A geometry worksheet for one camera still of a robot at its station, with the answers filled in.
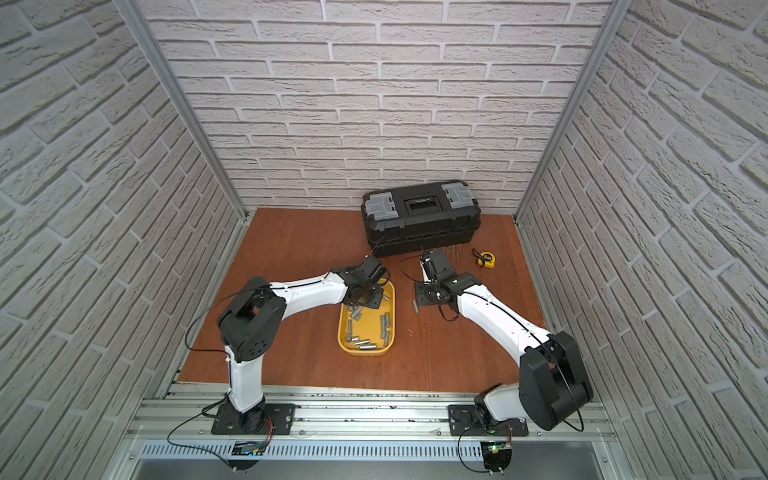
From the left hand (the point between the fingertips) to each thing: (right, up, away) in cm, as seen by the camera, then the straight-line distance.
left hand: (380, 295), depth 94 cm
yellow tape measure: (+37, +11, +9) cm, 40 cm away
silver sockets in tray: (-7, -5, -2) cm, 9 cm away
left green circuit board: (-31, -33, -23) cm, 51 cm away
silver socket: (+12, -4, 0) cm, 12 cm away
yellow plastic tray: (-3, -10, -7) cm, 12 cm away
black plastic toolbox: (+13, +26, +3) cm, 29 cm away
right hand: (+15, +3, -7) cm, 17 cm away
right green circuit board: (+30, -35, -24) cm, 51 cm away
